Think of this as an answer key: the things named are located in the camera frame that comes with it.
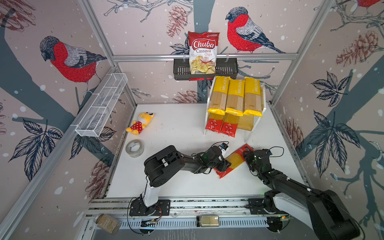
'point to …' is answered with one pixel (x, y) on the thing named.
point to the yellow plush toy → (143, 119)
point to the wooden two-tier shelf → (208, 103)
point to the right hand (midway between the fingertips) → (242, 156)
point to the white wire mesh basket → (98, 112)
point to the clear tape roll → (134, 148)
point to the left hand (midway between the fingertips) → (228, 164)
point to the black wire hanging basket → (224, 67)
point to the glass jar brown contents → (108, 223)
